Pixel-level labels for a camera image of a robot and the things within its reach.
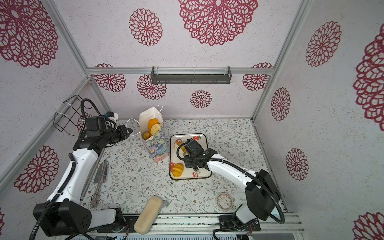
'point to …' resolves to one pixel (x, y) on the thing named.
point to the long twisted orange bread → (152, 121)
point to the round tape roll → (224, 202)
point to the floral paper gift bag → (156, 145)
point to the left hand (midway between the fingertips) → (132, 132)
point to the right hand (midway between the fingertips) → (187, 158)
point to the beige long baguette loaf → (148, 215)
